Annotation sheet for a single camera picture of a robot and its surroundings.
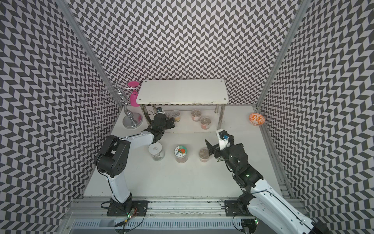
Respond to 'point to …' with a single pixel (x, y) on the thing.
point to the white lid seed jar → (157, 151)
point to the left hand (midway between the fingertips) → (166, 120)
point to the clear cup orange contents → (203, 153)
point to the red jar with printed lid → (181, 154)
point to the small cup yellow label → (176, 114)
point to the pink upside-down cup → (134, 102)
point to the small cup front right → (205, 123)
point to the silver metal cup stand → (111, 89)
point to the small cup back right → (196, 115)
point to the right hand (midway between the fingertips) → (214, 139)
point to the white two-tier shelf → (195, 106)
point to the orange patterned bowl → (256, 119)
